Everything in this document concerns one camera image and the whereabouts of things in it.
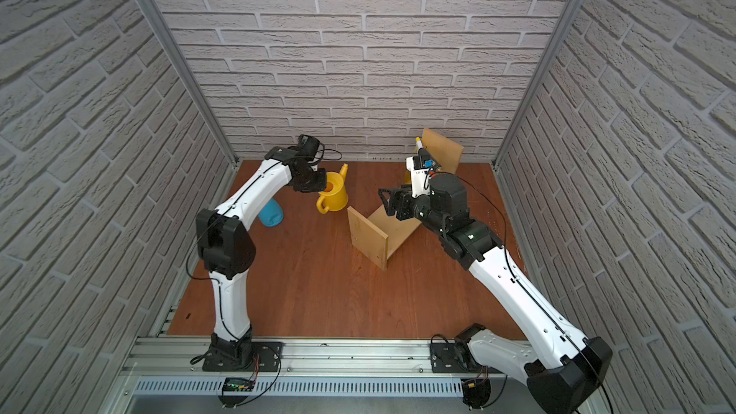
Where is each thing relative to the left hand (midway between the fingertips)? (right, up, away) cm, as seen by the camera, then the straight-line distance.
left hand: (319, 178), depth 93 cm
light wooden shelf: (+18, -16, -17) cm, 30 cm away
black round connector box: (+44, -53, -24) cm, 73 cm away
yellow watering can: (+6, -6, -3) cm, 9 cm away
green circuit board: (-17, -54, -21) cm, 60 cm away
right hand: (+21, -4, -25) cm, 33 cm away
